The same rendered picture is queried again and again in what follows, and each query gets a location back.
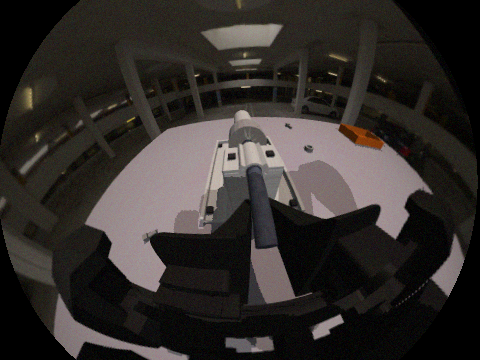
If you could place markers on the orange rectangular tray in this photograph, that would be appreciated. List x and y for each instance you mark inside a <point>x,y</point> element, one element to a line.
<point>360,136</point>

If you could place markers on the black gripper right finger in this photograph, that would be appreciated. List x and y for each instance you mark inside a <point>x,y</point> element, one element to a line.
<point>306,240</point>

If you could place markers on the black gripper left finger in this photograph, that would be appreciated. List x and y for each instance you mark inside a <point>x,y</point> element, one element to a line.
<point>227,248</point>

